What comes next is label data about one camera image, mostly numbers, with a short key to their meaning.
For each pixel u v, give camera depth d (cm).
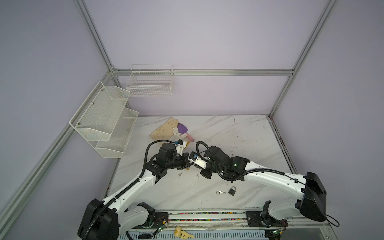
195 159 63
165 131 111
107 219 39
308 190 42
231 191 82
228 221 74
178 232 69
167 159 63
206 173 66
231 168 55
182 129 112
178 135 107
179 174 90
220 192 82
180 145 74
